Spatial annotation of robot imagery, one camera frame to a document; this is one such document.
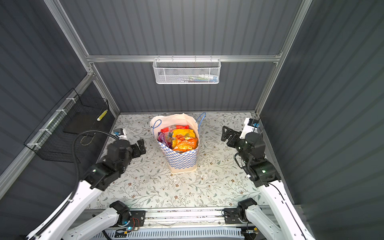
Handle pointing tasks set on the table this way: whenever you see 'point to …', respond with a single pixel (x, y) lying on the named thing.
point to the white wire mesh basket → (186, 71)
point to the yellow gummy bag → (188, 134)
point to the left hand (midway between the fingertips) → (135, 143)
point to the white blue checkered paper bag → (178, 162)
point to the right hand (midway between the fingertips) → (232, 131)
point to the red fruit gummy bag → (169, 130)
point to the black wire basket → (66, 133)
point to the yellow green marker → (103, 114)
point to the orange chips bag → (183, 144)
